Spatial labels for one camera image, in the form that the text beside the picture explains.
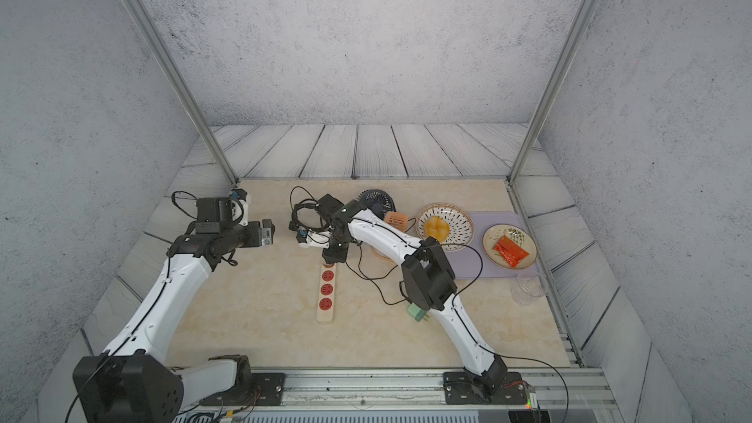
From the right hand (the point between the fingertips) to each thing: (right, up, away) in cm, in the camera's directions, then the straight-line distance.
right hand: (330, 255), depth 90 cm
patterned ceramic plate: (+40, +8, +15) cm, 43 cm away
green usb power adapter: (+26, -15, -6) cm, 31 cm away
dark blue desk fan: (+14, +16, +13) cm, 25 cm away
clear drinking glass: (+60, -9, -1) cm, 61 cm away
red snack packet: (+57, 0, +5) cm, 57 cm away
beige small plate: (+55, +6, +11) cm, 56 cm away
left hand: (-18, +10, -8) cm, 22 cm away
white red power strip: (0, -11, -3) cm, 11 cm away
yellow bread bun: (+34, +8, +11) cm, 37 cm away
